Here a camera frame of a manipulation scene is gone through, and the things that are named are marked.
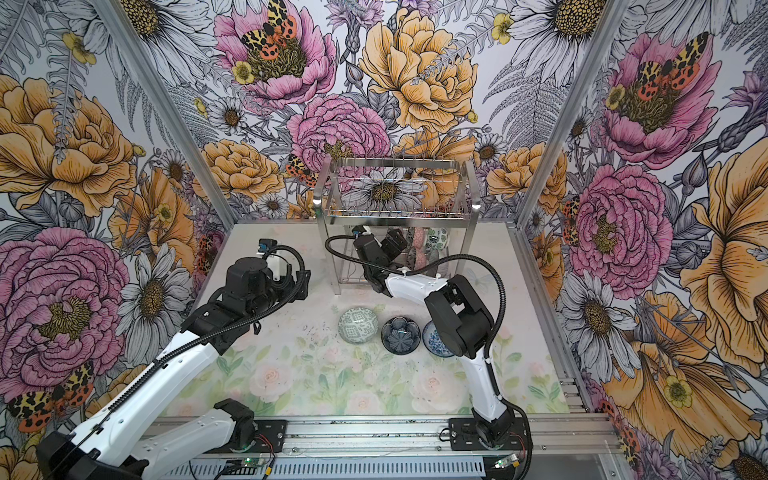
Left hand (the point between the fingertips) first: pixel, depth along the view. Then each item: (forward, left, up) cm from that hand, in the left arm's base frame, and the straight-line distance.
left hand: (291, 281), depth 77 cm
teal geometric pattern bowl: (-2, -16, -21) cm, 26 cm away
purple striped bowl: (+20, -40, -16) cm, 47 cm away
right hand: (+20, -26, -9) cm, 34 cm away
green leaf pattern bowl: (+31, -43, -18) cm, 56 cm away
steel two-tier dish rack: (+46, -32, -19) cm, 59 cm away
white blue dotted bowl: (-8, -38, -21) cm, 44 cm away
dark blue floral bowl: (-6, -28, -21) cm, 35 cm away
